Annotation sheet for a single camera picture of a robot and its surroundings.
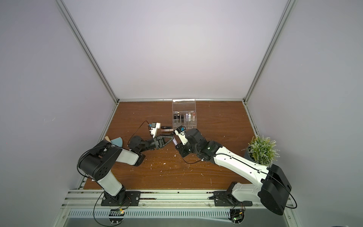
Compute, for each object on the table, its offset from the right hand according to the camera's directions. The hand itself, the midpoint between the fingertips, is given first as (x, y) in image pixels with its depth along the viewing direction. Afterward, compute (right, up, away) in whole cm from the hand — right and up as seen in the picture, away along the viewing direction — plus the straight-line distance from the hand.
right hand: (176, 143), depth 75 cm
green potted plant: (+45, -4, -3) cm, 46 cm away
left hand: (-2, +1, -1) cm, 2 cm away
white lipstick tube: (+8, +13, +27) cm, 31 cm away
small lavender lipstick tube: (-1, +1, +1) cm, 1 cm away
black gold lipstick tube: (-3, +13, +26) cm, 29 cm away
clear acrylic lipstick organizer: (+4, +16, +27) cm, 31 cm away
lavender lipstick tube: (+6, +13, +27) cm, 30 cm away
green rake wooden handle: (-51, -1, +22) cm, 55 cm away
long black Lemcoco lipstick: (0, +14, +26) cm, 29 cm away
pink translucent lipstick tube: (+11, +14, +28) cm, 33 cm away
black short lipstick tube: (+3, +12, +28) cm, 30 cm away
